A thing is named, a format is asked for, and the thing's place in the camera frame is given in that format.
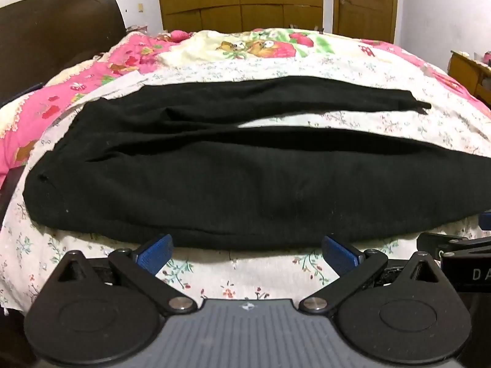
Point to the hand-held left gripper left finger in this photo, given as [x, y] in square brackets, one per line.
[157, 253]

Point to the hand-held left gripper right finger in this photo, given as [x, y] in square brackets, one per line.
[339, 253]

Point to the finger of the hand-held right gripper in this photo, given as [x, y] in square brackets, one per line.
[433, 243]
[487, 220]

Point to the black pants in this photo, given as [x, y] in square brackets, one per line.
[191, 168]

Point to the white floral bed sheet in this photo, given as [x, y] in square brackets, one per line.
[249, 272]

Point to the wooden side table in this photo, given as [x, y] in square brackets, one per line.
[464, 71]

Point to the pink cloth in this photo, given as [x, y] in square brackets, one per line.
[488, 57]

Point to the pink cartoon quilt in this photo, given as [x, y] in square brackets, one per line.
[126, 57]

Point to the dark wooden headboard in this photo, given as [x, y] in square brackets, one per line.
[50, 38]

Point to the brown wooden door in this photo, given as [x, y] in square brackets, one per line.
[364, 4]

